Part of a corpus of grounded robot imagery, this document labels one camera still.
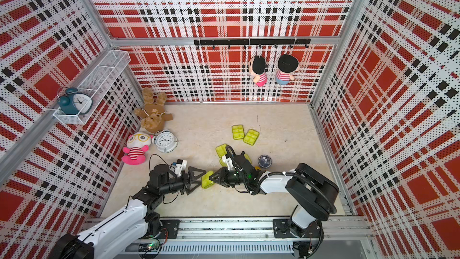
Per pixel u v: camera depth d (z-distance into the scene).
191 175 0.72
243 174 0.65
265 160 0.93
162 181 0.65
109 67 0.87
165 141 0.98
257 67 0.97
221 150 0.97
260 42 0.88
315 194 0.44
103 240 0.45
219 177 0.73
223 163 0.93
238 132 1.04
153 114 1.04
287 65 0.93
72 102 0.62
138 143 0.95
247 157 0.68
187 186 0.72
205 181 0.80
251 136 1.03
